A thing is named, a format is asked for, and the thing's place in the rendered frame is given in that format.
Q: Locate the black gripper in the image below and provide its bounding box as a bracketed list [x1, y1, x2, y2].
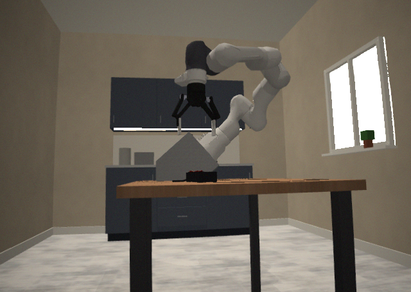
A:
[171, 83, 220, 136]

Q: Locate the black power strip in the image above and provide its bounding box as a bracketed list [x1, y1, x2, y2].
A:
[172, 170, 217, 182]

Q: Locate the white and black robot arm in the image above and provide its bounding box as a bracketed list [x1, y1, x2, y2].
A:
[175, 40, 290, 161]

